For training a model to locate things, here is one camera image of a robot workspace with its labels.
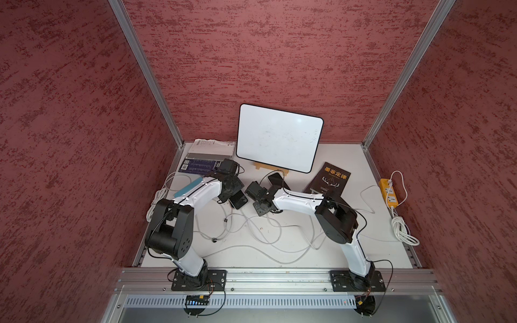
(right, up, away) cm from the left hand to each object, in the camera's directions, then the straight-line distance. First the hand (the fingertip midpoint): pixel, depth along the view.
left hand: (235, 192), depth 92 cm
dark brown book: (+47, +5, +9) cm, 49 cm away
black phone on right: (+21, +5, +12) cm, 24 cm away
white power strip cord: (+73, -16, -6) cm, 75 cm away
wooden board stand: (+10, +12, +14) cm, 21 cm away
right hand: (+15, -8, +2) cm, 17 cm away
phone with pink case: (+1, -4, -2) cm, 4 cm away
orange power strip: (+75, 0, +3) cm, 75 cm away
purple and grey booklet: (-20, +18, +18) cm, 33 cm away
